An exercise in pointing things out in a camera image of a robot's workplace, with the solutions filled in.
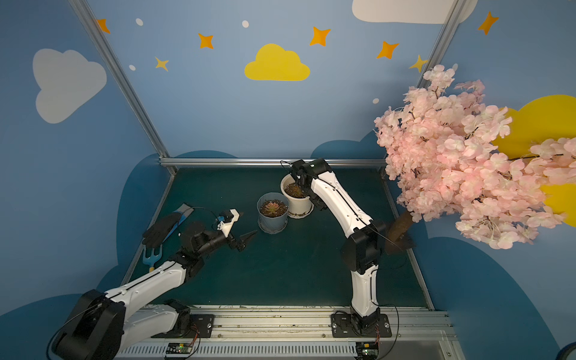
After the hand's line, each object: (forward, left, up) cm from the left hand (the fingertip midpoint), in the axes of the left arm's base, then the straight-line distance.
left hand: (248, 218), depth 80 cm
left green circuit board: (-38, +20, -20) cm, 47 cm away
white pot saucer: (+14, -18, -19) cm, 30 cm away
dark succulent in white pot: (+21, -16, -10) cm, 29 cm away
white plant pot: (+14, -18, -7) cm, 24 cm away
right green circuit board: (-37, -41, -20) cm, 59 cm away
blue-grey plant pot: (+5, -8, -12) cm, 16 cm away
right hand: (+8, -33, +4) cm, 34 cm away
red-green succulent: (+12, -7, -11) cm, 18 cm away
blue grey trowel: (+15, +35, -19) cm, 42 cm away
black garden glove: (+1, +42, -17) cm, 46 cm away
